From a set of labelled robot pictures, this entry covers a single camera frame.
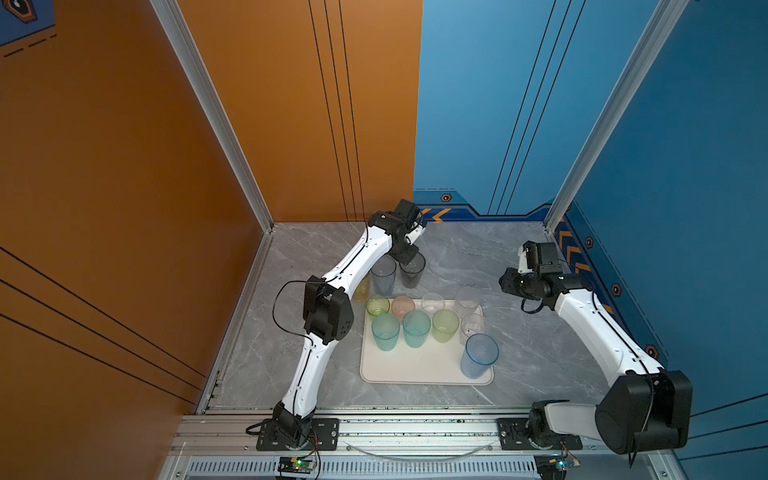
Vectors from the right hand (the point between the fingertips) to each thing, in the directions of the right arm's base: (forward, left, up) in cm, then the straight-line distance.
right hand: (503, 280), depth 85 cm
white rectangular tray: (-18, +21, -14) cm, 31 cm away
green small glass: (-2, +37, -10) cm, 38 cm away
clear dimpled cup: (0, +9, -9) cm, 12 cm away
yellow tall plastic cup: (-15, +38, +18) cm, 45 cm away
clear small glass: (-1, +20, -11) cm, 22 cm away
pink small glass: (-1, +29, -11) cm, 32 cm away
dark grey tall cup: (+4, +26, -1) cm, 27 cm away
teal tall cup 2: (-10, +25, -7) cm, 28 cm away
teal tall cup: (-9, +34, -11) cm, 37 cm away
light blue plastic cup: (-16, +7, -13) cm, 22 cm away
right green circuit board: (-42, -6, -17) cm, 46 cm away
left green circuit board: (-42, +55, -16) cm, 71 cm away
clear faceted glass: (-8, +8, -12) cm, 16 cm away
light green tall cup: (-10, +17, -7) cm, 21 cm away
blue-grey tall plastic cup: (+4, +35, -2) cm, 35 cm away
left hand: (+12, +28, -1) cm, 30 cm away
